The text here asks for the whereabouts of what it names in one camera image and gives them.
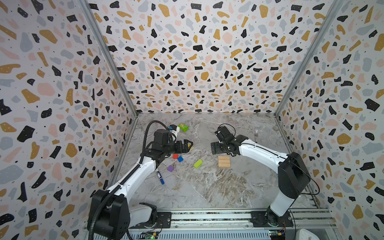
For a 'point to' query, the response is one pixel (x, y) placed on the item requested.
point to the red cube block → (175, 156)
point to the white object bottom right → (302, 234)
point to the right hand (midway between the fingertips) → (215, 144)
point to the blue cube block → (180, 159)
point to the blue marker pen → (160, 177)
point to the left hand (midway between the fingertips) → (186, 141)
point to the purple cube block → (170, 168)
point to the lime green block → (198, 163)
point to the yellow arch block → (188, 145)
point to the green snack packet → (183, 127)
